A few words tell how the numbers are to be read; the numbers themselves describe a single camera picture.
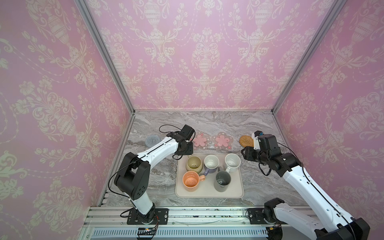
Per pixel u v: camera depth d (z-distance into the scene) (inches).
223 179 32.7
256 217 28.7
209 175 33.8
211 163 35.5
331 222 15.3
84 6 27.4
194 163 35.7
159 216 29.2
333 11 27.5
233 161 35.5
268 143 22.5
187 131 28.1
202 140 40.6
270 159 22.0
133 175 18.3
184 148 26.4
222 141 40.6
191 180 33.4
